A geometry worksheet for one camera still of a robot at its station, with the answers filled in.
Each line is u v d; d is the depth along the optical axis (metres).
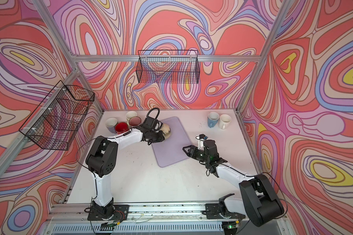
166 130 0.96
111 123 1.05
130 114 1.06
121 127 1.02
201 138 0.79
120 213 0.72
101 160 0.52
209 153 0.68
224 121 1.02
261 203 0.42
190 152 0.77
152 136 0.82
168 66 0.96
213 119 1.02
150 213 0.75
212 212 0.73
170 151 0.98
